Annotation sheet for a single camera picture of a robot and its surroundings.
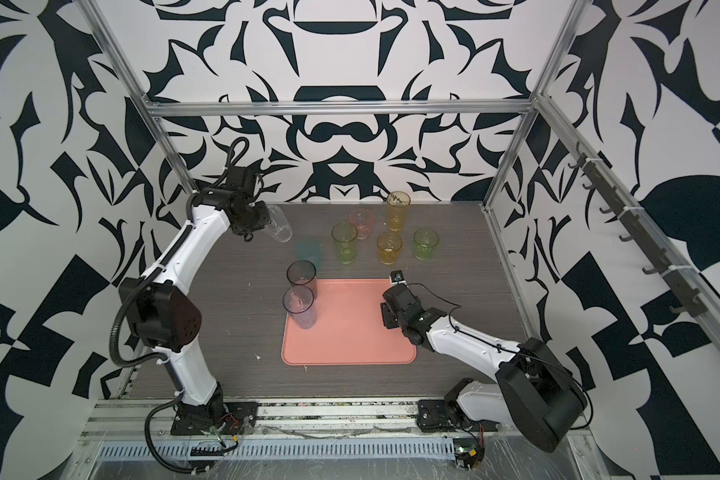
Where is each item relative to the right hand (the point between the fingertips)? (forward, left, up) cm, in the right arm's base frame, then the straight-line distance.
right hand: (395, 303), depth 88 cm
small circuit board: (-35, -15, -6) cm, 39 cm away
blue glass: (-5, +25, +10) cm, 28 cm away
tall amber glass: (+35, -3, +4) cm, 36 cm away
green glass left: (+24, +15, +2) cm, 29 cm away
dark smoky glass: (+6, +26, +8) cm, 28 cm away
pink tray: (-6, +14, -3) cm, 15 cm away
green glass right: (+21, -11, +2) cm, 24 cm away
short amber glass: (+23, 0, -2) cm, 24 cm away
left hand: (+19, +38, +19) cm, 46 cm away
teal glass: (+17, +26, +4) cm, 31 cm away
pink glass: (+35, +9, -2) cm, 36 cm away
